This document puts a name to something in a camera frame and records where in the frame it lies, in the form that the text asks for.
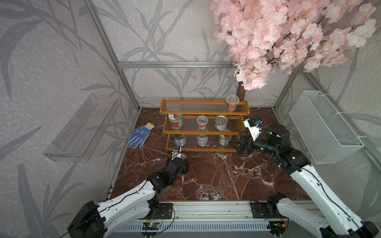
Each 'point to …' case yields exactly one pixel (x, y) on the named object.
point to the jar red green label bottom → (224, 140)
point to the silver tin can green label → (221, 121)
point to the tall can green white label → (202, 140)
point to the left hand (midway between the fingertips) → (184, 159)
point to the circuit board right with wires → (277, 227)
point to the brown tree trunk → (240, 91)
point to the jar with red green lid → (175, 121)
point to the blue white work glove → (141, 134)
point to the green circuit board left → (151, 226)
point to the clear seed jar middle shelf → (202, 121)
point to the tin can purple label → (180, 139)
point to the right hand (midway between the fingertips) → (234, 136)
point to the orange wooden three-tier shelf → (191, 109)
